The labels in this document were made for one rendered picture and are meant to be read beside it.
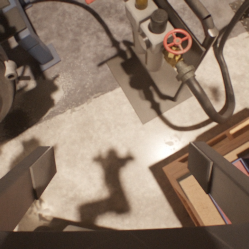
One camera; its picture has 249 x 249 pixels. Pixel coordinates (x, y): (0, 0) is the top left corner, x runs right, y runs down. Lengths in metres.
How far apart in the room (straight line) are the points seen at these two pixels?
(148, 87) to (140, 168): 0.43
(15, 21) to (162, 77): 0.78
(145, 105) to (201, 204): 0.60
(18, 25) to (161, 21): 0.72
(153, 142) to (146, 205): 0.31
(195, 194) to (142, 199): 0.51
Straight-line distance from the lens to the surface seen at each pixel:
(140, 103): 0.96
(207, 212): 0.50
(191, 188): 0.48
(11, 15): 1.12
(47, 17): 1.39
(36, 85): 1.18
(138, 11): 0.63
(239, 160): 0.51
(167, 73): 1.02
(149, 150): 0.93
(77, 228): 0.98
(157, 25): 0.54
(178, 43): 0.51
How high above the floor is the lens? 0.93
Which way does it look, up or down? 79 degrees down
